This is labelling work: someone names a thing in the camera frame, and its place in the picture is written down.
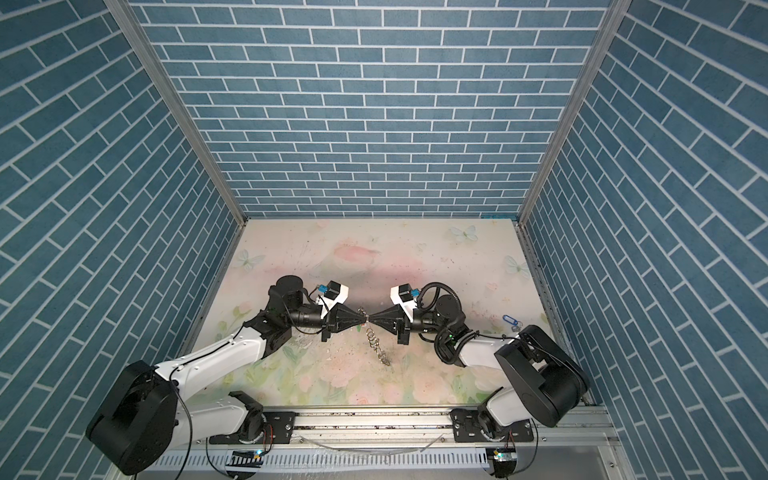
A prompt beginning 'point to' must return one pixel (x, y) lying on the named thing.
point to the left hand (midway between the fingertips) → (362, 322)
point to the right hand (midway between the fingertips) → (369, 319)
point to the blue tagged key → (516, 323)
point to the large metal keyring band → (373, 340)
